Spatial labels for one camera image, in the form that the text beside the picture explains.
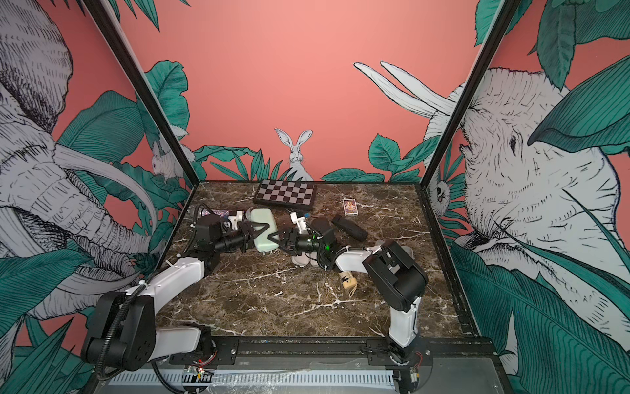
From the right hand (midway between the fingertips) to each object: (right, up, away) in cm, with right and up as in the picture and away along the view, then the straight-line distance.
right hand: (270, 240), depth 79 cm
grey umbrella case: (-4, +8, +7) cm, 11 cm away
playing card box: (+30, +10, +32) cm, 45 cm away
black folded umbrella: (+29, +2, +22) cm, 36 cm away
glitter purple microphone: (-17, +9, 0) cm, 19 cm away
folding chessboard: (0, +18, +36) cm, 40 cm away
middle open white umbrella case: (+9, -10, +15) cm, 20 cm away
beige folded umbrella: (+26, -16, +8) cm, 32 cm away
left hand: (-1, +5, +3) cm, 6 cm away
